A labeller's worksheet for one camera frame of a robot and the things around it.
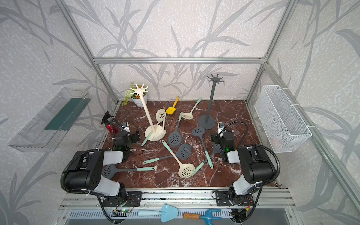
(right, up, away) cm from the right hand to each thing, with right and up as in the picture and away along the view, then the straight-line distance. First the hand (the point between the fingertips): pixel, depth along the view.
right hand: (220, 129), depth 95 cm
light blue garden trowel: (-32, -39, -26) cm, 57 cm away
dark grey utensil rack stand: (-7, +4, +10) cm, 13 cm away
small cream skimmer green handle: (-21, +9, +14) cm, 27 cm away
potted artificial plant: (-64, +22, +13) cm, 69 cm away
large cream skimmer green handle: (-23, -23, -12) cm, 35 cm away
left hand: (-61, -1, -1) cm, 61 cm away
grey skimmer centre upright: (-31, -6, -1) cm, 32 cm away
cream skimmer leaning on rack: (-44, +9, +13) cm, 47 cm away
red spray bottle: (-75, +6, -5) cm, 76 cm away
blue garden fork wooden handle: (-12, -40, -27) cm, 50 cm away
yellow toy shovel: (-36, +13, +17) cm, 42 cm away
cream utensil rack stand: (-43, -3, +4) cm, 44 cm away
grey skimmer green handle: (-14, -2, +1) cm, 14 cm away
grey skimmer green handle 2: (-25, -15, -5) cm, 29 cm away
